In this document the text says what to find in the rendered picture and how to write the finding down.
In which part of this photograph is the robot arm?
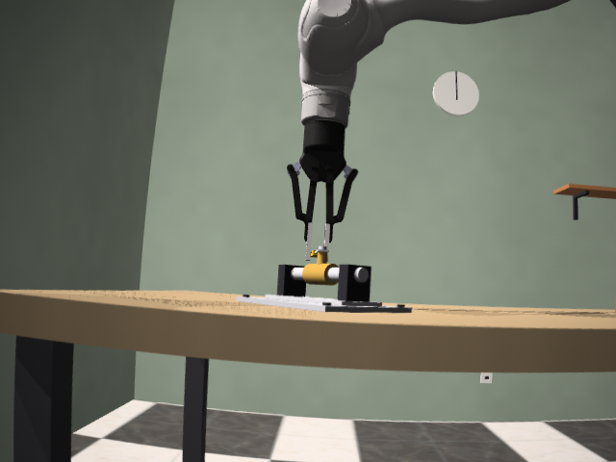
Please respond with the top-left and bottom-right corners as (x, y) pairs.
(298, 0), (571, 128)

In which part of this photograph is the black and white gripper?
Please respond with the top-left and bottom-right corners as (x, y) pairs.
(287, 120), (358, 261)

